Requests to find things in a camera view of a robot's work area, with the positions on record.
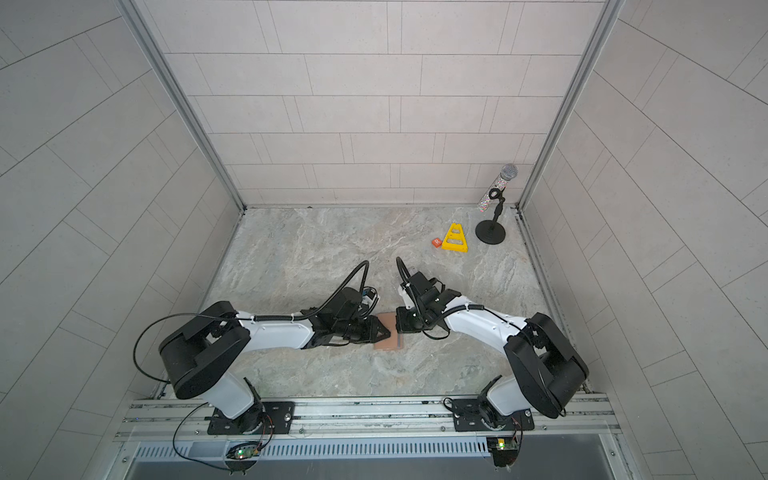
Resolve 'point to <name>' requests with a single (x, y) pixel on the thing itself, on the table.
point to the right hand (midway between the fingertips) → (395, 328)
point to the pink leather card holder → (395, 340)
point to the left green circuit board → (241, 452)
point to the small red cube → (437, 242)
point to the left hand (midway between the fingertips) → (397, 336)
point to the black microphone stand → (492, 231)
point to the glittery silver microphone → (508, 172)
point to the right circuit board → (504, 450)
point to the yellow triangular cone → (454, 239)
